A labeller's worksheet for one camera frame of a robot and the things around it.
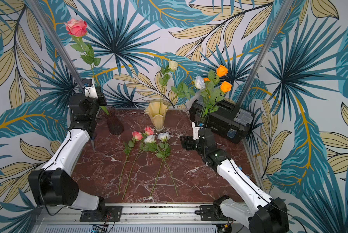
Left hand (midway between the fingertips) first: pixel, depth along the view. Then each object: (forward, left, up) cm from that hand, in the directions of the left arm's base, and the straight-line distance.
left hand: (98, 87), depth 74 cm
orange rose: (+8, -57, -9) cm, 58 cm away
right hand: (-16, -45, -19) cm, 52 cm away
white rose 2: (-6, -32, -35) cm, 48 cm away
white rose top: (+5, -44, -6) cm, 44 cm away
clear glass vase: (+3, -56, -24) cm, 61 cm away
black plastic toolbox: (-2, -73, -23) cm, 77 cm away
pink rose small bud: (-1, -21, -36) cm, 42 cm away
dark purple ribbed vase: (0, +1, -30) cm, 30 cm away
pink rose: (-6, -14, -35) cm, 38 cm away
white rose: (-12, -24, -37) cm, 46 cm away
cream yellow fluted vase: (+7, -27, -24) cm, 37 cm away
